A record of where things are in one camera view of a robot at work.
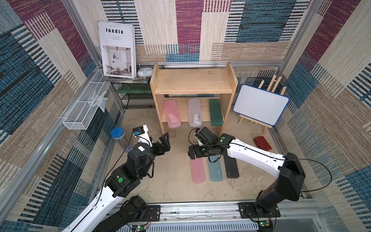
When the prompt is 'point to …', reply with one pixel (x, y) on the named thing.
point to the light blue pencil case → (215, 169)
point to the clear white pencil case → (194, 112)
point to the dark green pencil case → (216, 112)
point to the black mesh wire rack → (135, 95)
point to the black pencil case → (231, 167)
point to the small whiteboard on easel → (262, 107)
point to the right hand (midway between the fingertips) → (194, 151)
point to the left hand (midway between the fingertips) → (161, 135)
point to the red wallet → (262, 143)
